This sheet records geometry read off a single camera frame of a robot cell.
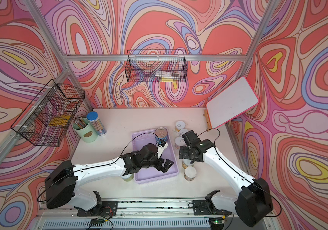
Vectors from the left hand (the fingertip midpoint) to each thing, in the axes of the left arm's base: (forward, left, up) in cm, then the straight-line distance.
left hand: (169, 160), depth 78 cm
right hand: (+2, -12, -3) cm, 12 cm away
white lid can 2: (+1, -10, -5) cm, 11 cm away
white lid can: (+25, -10, -7) cm, 27 cm away
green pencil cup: (+20, +54, -3) cm, 58 cm away
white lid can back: (+30, -8, -6) cm, 31 cm away
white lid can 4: (-7, +23, -9) cm, 26 cm away
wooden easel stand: (+42, -29, -7) cm, 52 cm away
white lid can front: (+16, -7, -7) cm, 19 cm away
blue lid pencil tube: (+25, +48, +7) cm, 54 cm away
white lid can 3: (-5, -12, -5) cm, 14 cm away
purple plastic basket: (+21, +19, -10) cm, 30 cm away
